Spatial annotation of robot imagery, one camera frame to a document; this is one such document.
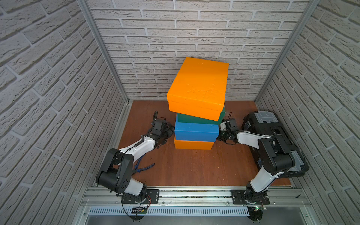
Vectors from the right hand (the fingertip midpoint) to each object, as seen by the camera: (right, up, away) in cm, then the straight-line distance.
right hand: (211, 134), depth 96 cm
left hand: (-26, +4, -5) cm, 26 cm away
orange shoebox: (-14, -5, -8) cm, 17 cm away
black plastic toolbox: (+31, +9, -10) cm, 34 cm away
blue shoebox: (-19, +5, -21) cm, 29 cm away
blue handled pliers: (-46, -19, -14) cm, 52 cm away
